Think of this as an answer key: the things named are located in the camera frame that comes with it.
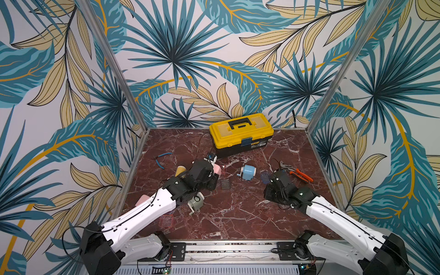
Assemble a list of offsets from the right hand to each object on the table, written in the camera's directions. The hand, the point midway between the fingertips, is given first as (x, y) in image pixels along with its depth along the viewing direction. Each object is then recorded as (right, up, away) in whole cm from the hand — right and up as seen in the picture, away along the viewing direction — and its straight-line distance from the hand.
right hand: (264, 191), depth 81 cm
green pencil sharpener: (-32, -5, -1) cm, 33 cm away
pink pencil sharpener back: (-22, +12, -7) cm, 26 cm away
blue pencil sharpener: (-7, +8, +10) cm, 14 cm away
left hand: (-25, +8, -5) cm, 27 cm away
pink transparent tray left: (-47, -13, -1) cm, 49 cm away
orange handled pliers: (+23, +6, +17) cm, 29 cm away
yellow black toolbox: (-10, +28, +13) cm, 33 cm away
